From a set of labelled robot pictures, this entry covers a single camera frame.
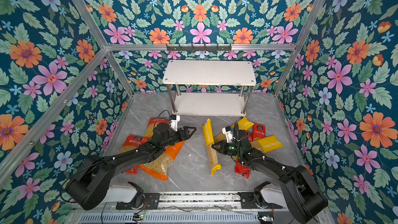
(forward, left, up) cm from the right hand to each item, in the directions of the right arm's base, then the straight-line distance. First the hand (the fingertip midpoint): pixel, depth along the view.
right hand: (211, 145), depth 81 cm
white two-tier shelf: (+32, +1, +23) cm, 39 cm away
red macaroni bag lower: (+5, +47, -6) cm, 48 cm away
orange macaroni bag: (-9, +28, -6) cm, 30 cm away
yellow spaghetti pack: (-10, -2, -2) cm, 10 cm away
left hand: (+7, +9, +7) cm, 13 cm away
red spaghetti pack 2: (+14, -30, -8) cm, 34 cm away
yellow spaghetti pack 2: (+4, -33, -7) cm, 34 cm away
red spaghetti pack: (-10, -15, -7) cm, 19 cm away
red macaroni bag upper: (+18, +38, -5) cm, 42 cm away
